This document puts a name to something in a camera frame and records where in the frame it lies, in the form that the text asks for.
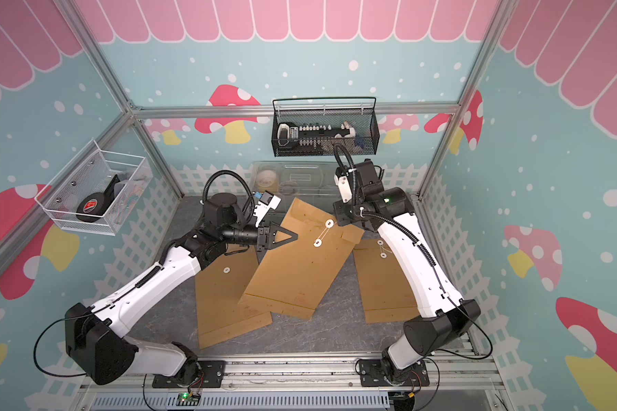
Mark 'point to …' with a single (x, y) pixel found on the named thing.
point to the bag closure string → (329, 223)
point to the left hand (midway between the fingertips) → (294, 242)
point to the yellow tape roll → (266, 181)
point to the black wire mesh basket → (364, 137)
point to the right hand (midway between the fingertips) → (343, 208)
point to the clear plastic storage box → (308, 181)
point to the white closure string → (383, 255)
